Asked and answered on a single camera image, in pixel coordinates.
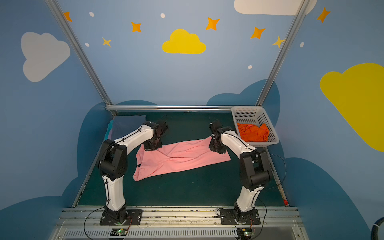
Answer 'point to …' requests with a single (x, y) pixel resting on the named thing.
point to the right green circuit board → (244, 233)
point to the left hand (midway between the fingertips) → (155, 149)
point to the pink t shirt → (175, 156)
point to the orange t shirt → (251, 133)
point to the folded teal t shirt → (110, 126)
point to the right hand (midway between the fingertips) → (216, 148)
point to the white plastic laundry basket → (255, 115)
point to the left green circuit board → (118, 232)
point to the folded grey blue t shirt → (123, 125)
